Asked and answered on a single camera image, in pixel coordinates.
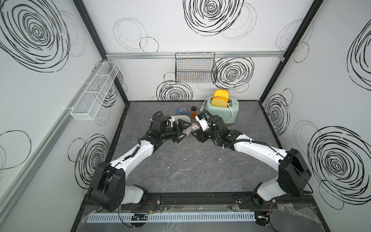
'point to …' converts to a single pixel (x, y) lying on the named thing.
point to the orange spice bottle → (193, 112)
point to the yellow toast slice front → (219, 102)
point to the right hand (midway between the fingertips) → (195, 131)
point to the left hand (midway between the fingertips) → (189, 129)
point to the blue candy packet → (184, 110)
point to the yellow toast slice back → (222, 93)
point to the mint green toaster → (228, 114)
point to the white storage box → (173, 119)
